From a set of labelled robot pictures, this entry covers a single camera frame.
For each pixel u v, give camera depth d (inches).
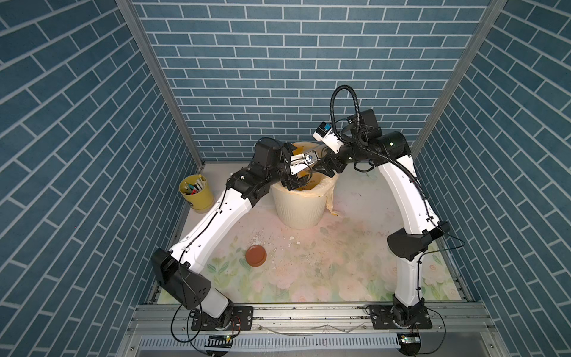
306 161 23.2
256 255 34.5
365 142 20.4
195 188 37.9
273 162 21.3
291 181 25.8
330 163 24.8
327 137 24.5
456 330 28.4
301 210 32.6
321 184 29.0
